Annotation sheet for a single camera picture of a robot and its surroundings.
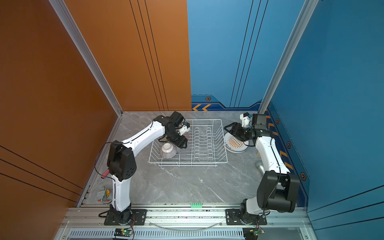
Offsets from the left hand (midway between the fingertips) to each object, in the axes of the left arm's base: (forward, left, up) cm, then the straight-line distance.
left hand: (182, 142), depth 90 cm
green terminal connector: (-32, -9, -11) cm, 35 cm away
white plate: (+3, -33, -7) cm, 34 cm away
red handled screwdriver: (-16, +45, -11) cm, 49 cm away
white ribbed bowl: (-3, +9, -5) cm, 11 cm away
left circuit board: (-44, +27, -13) cm, 53 cm away
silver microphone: (-13, -47, -7) cm, 49 cm away
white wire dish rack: (+4, -15, -11) cm, 19 cm away
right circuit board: (-44, -35, -11) cm, 57 cm away
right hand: (+2, -25, +10) cm, 28 cm away
